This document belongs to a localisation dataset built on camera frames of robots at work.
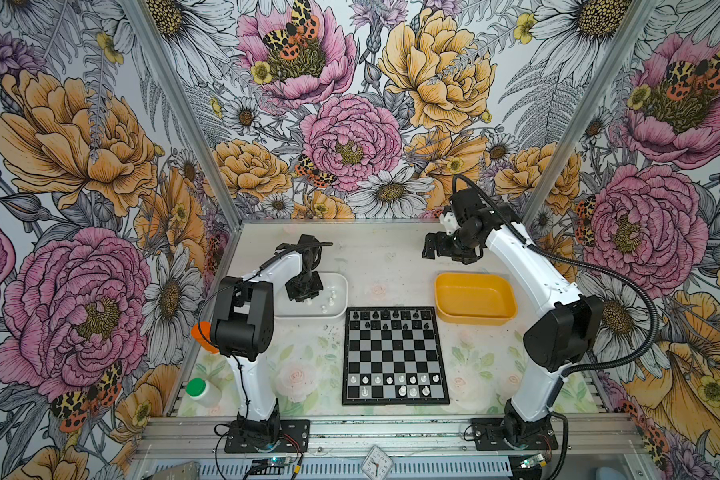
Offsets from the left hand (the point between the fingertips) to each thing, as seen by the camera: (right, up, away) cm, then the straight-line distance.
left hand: (308, 303), depth 94 cm
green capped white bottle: (-21, -18, -21) cm, 34 cm away
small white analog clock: (+21, -32, -25) cm, 46 cm away
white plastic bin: (+7, 0, +2) cm, 7 cm away
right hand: (+38, +13, -11) cm, 42 cm away
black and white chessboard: (+26, -13, -9) cm, 30 cm away
